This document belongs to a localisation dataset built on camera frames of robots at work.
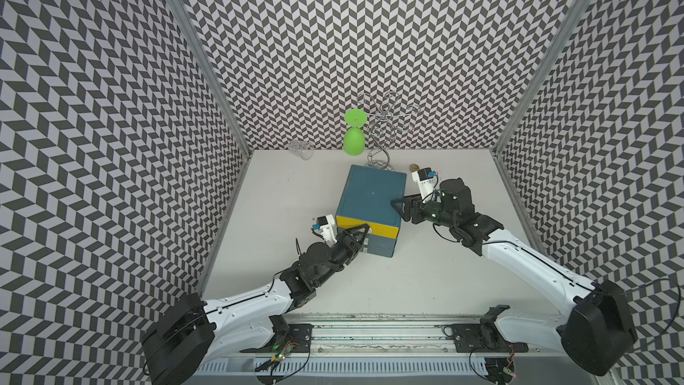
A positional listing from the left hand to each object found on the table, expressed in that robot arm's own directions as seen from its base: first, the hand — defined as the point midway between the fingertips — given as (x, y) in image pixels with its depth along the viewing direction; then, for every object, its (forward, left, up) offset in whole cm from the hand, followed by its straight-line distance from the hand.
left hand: (369, 231), depth 74 cm
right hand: (+8, -9, +1) cm, 12 cm away
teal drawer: (+1, -4, -8) cm, 9 cm away
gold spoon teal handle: (+40, -22, -19) cm, 49 cm away
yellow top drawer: (+1, -2, -1) cm, 3 cm away
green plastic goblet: (+32, +4, +6) cm, 33 cm away
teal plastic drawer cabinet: (+8, +1, +4) cm, 9 cm away
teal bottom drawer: (0, -4, -14) cm, 15 cm away
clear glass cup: (+52, +29, -19) cm, 63 cm away
